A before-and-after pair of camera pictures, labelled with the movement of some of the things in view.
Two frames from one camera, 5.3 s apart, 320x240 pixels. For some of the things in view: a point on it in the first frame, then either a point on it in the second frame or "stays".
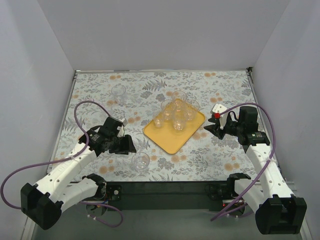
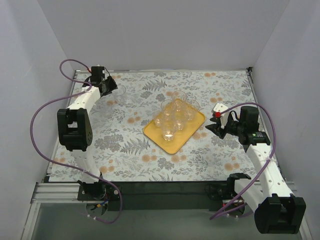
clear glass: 180,118 stays
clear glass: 118,91 stays
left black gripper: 120,144 → 107,85
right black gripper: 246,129 stays
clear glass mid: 192,109 stays
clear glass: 140,161 → 168,127
